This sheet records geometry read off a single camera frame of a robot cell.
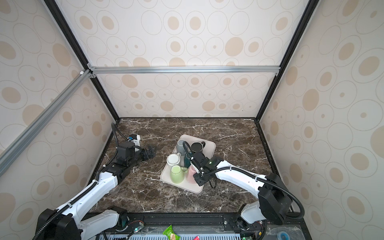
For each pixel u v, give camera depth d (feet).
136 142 2.43
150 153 2.44
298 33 2.50
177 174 2.66
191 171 2.59
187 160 2.85
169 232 2.26
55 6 2.23
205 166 1.95
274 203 1.36
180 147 3.08
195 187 2.82
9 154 1.68
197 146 3.17
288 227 2.39
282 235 2.30
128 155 2.05
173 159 2.89
